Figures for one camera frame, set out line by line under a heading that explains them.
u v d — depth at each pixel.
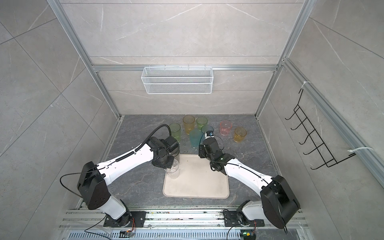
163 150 0.59
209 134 0.74
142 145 0.55
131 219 0.73
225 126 1.07
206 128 0.96
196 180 0.87
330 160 0.58
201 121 1.14
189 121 1.01
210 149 0.64
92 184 0.42
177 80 1.01
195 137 1.01
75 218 0.75
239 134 1.10
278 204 0.40
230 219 0.73
